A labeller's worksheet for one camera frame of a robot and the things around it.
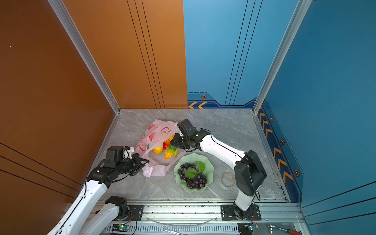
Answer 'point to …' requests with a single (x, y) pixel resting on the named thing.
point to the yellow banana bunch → (171, 138)
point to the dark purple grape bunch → (199, 181)
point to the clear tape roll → (227, 180)
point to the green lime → (200, 166)
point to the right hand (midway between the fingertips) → (172, 142)
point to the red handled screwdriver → (289, 230)
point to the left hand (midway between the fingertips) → (150, 158)
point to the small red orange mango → (166, 144)
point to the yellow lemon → (157, 150)
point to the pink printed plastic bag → (154, 133)
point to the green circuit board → (120, 227)
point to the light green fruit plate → (191, 158)
